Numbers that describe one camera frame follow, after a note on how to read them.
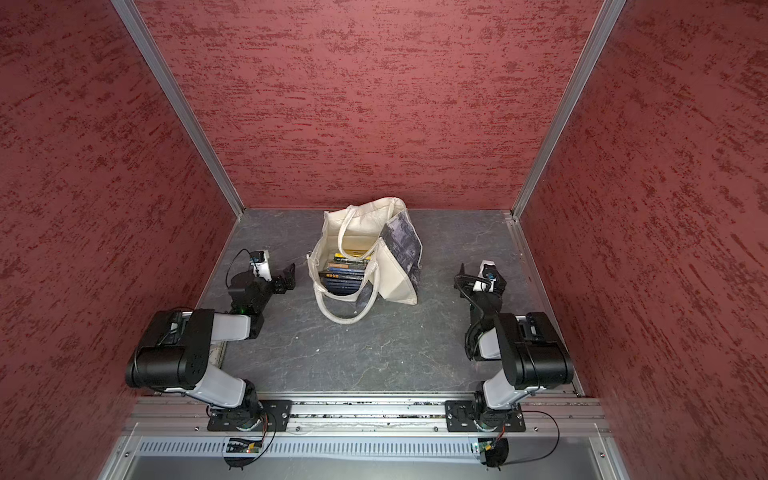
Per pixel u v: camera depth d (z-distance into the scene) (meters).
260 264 0.80
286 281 0.86
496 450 0.71
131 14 0.71
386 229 0.83
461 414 0.74
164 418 0.75
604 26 0.73
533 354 0.45
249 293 0.72
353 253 0.91
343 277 0.88
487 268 0.74
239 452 0.73
